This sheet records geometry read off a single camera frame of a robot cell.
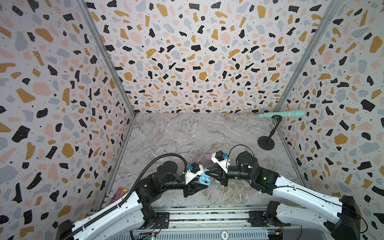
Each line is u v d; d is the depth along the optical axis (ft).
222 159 1.89
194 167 1.82
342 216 1.34
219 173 1.99
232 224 2.42
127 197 1.55
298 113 2.51
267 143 3.42
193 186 1.92
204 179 2.13
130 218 1.92
